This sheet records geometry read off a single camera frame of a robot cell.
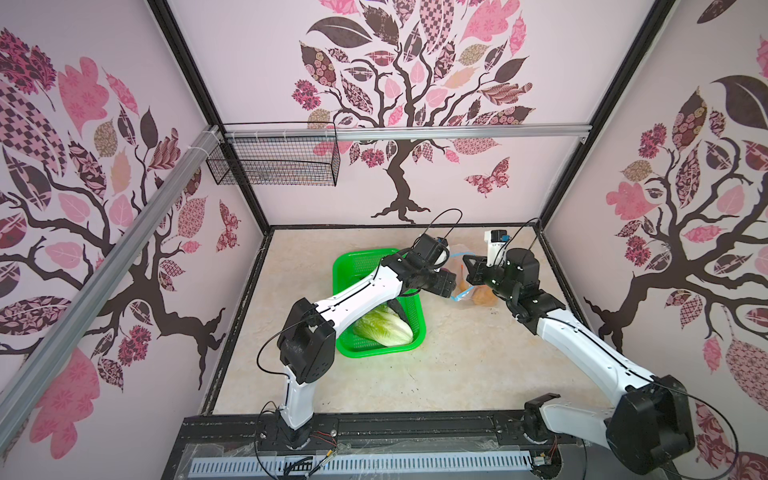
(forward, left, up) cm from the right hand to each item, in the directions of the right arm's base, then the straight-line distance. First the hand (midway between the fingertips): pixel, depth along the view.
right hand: (467, 253), depth 80 cm
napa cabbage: (-14, +23, -16) cm, 31 cm away
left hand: (-4, +6, -9) cm, 12 cm away
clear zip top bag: (-6, +3, 0) cm, 7 cm away
